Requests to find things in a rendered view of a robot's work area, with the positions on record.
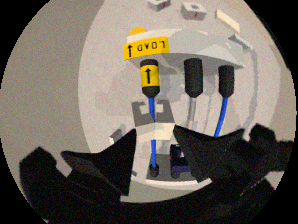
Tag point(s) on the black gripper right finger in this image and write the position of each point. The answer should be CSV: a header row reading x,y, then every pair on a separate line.
x,y
203,152

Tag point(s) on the yellow short cylinder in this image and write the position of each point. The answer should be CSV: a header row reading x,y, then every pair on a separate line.
x,y
137,30

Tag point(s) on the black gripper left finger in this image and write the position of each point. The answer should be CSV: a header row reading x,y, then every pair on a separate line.
x,y
113,165

